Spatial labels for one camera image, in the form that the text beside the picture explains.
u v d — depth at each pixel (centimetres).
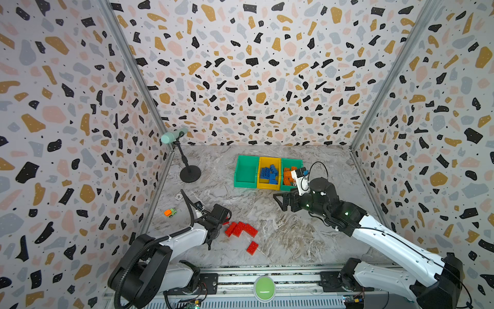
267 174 104
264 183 101
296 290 73
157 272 41
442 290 38
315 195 56
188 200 77
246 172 109
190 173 107
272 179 103
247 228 87
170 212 90
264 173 103
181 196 66
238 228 87
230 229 86
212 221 70
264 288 72
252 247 81
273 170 108
